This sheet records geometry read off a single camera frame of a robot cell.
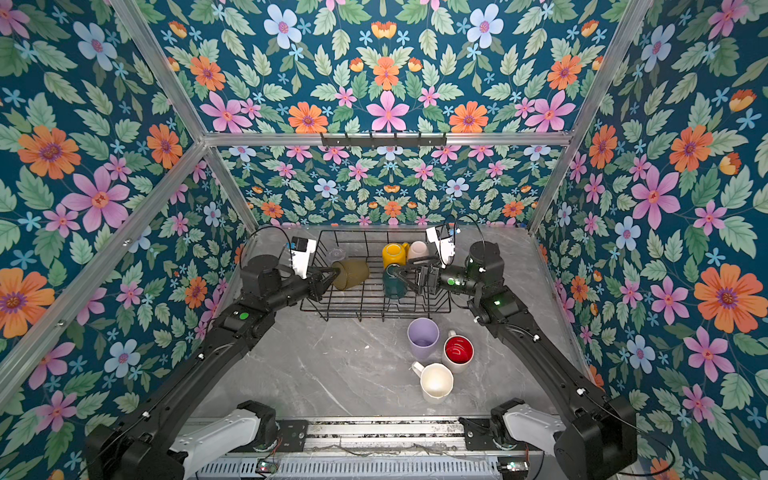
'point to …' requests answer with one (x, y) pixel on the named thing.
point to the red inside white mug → (458, 351)
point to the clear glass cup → (335, 255)
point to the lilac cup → (423, 334)
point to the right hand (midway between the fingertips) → (403, 266)
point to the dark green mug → (394, 284)
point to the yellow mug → (394, 252)
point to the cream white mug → (436, 381)
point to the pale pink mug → (418, 249)
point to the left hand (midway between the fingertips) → (341, 265)
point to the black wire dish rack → (372, 275)
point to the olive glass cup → (353, 273)
